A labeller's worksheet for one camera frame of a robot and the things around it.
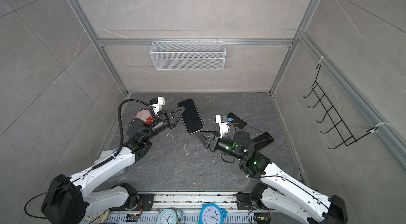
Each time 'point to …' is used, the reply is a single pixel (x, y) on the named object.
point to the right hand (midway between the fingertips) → (200, 135)
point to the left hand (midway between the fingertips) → (185, 109)
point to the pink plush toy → (145, 115)
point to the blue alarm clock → (212, 214)
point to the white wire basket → (187, 55)
